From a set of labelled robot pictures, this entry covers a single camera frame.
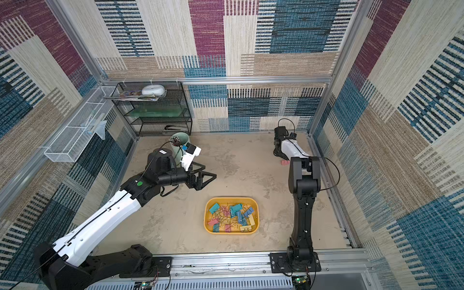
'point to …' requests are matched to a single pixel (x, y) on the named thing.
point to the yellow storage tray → (253, 202)
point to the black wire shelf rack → (154, 108)
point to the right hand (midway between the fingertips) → (284, 151)
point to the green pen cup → (177, 139)
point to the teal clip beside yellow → (214, 208)
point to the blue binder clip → (248, 212)
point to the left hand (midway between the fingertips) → (209, 170)
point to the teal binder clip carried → (234, 209)
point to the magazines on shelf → (135, 95)
